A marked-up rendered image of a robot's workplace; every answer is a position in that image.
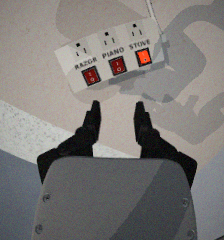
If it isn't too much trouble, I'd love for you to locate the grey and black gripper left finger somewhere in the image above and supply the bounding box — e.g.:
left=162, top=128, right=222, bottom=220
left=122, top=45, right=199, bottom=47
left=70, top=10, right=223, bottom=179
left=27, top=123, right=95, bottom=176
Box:
left=37, top=100, right=101, bottom=185

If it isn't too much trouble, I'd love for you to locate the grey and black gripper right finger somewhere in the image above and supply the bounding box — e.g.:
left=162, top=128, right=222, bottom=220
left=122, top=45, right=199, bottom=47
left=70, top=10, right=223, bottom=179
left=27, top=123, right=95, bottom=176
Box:
left=134, top=101, right=197, bottom=190

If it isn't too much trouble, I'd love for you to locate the grey power strip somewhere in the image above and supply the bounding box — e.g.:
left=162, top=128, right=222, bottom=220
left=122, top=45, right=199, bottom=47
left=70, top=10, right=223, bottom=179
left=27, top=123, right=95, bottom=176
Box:
left=54, top=0, right=167, bottom=93

